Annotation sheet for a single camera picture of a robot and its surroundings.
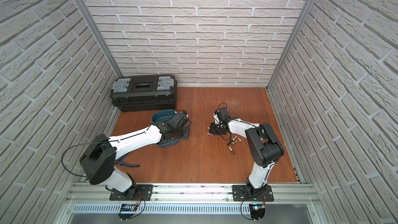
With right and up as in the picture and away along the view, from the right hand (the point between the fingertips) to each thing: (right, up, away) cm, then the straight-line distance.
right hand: (213, 130), depth 96 cm
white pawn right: (+16, -5, -5) cm, 18 cm away
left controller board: (-42, -34, -25) cm, 59 cm away
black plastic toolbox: (-43, +24, -3) cm, 49 cm away
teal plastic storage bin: (-33, +10, +3) cm, 35 cm away
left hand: (-14, +2, -9) cm, 17 cm away
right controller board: (+19, -32, -27) cm, 46 cm away
